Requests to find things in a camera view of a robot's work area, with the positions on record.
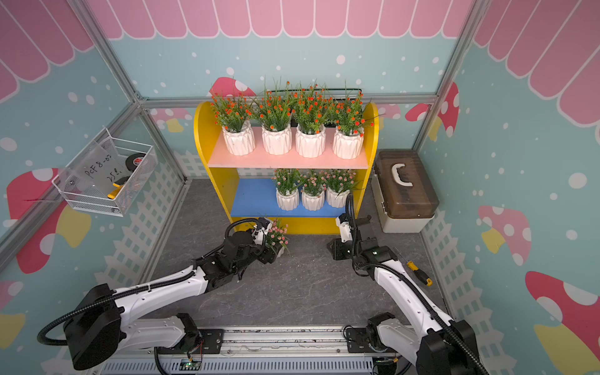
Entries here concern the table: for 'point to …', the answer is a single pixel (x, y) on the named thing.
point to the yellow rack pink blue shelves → (247, 191)
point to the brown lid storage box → (405, 191)
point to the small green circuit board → (190, 365)
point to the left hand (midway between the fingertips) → (273, 239)
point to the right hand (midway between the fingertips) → (331, 244)
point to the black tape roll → (133, 160)
